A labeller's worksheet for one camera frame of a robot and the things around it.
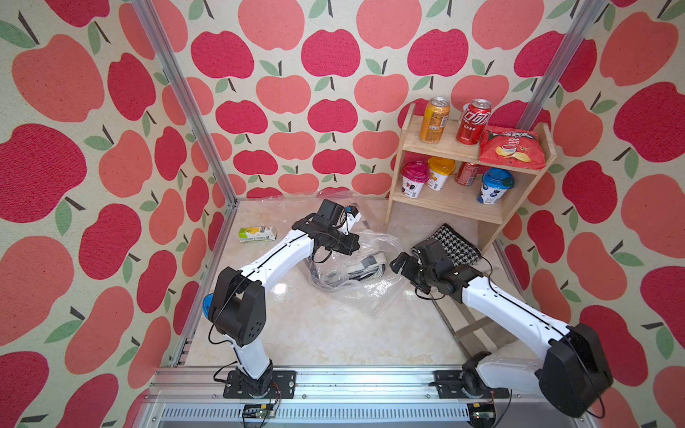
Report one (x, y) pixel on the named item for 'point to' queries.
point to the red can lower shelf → (466, 173)
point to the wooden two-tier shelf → (457, 202)
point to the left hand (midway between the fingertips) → (361, 250)
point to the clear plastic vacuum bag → (376, 295)
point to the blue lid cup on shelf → (495, 183)
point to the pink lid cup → (414, 174)
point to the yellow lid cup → (440, 168)
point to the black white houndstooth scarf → (461, 251)
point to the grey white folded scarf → (368, 267)
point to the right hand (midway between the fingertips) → (399, 273)
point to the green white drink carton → (257, 234)
